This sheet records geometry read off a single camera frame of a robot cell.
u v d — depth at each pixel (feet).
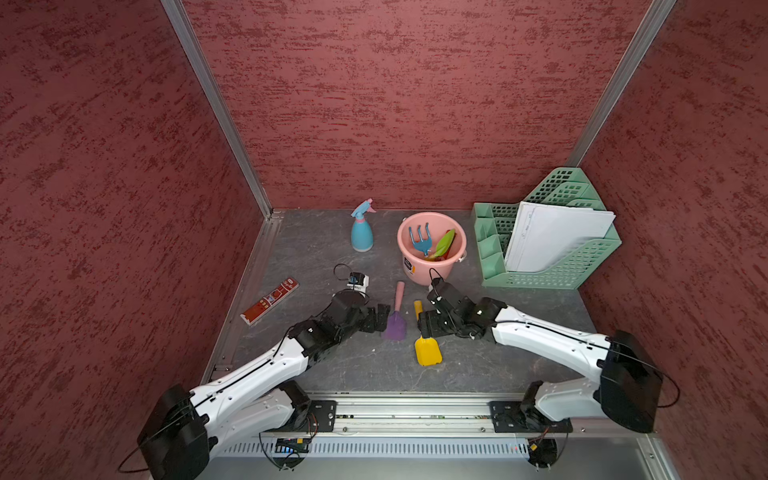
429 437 2.39
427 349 2.81
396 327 2.97
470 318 1.97
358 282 2.30
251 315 2.96
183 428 1.29
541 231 2.85
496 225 3.58
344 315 1.98
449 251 3.02
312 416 2.42
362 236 3.40
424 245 3.28
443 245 3.18
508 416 2.42
